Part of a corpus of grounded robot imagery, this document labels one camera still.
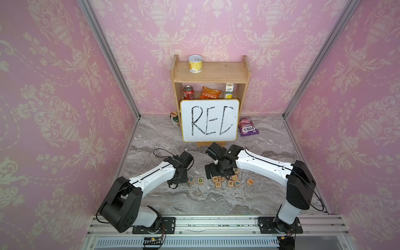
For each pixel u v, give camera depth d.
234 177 0.87
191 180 0.86
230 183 0.85
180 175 0.64
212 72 0.84
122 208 0.42
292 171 0.46
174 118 1.06
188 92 0.90
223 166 0.67
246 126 1.10
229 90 0.90
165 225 0.74
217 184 0.85
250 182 0.85
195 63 0.79
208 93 0.99
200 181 0.86
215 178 0.79
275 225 0.66
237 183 0.85
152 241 0.73
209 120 0.94
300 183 0.44
